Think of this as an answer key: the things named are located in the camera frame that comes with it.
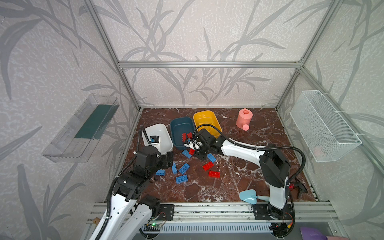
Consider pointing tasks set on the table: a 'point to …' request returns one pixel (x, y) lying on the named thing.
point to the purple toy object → (312, 233)
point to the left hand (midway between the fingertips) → (169, 148)
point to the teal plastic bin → (179, 125)
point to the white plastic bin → (165, 142)
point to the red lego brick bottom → (214, 174)
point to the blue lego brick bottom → (181, 179)
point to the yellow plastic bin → (207, 117)
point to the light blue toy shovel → (250, 196)
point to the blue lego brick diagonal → (184, 168)
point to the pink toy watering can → (244, 119)
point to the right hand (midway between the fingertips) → (195, 147)
